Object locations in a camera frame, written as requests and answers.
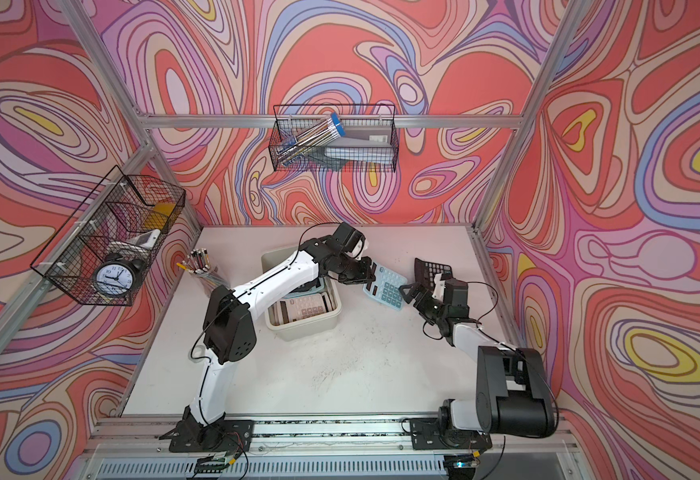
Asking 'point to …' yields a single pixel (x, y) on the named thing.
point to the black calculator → (425, 273)
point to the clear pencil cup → (201, 265)
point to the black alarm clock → (118, 277)
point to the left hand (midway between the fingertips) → (378, 277)
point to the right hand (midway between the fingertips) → (409, 302)
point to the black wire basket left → (105, 252)
